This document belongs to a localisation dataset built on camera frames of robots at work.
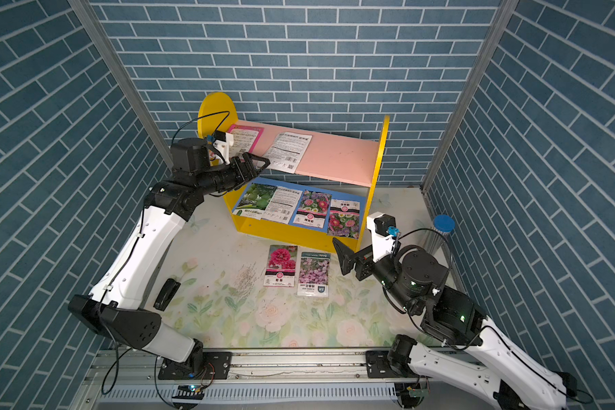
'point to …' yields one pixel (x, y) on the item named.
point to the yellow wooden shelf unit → (317, 190)
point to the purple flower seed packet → (313, 274)
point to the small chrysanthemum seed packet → (344, 219)
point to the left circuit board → (189, 391)
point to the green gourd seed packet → (255, 201)
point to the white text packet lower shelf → (282, 205)
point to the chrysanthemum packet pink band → (313, 209)
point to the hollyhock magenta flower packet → (281, 267)
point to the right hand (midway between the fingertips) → (355, 233)
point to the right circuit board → (418, 392)
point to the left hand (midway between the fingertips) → (270, 166)
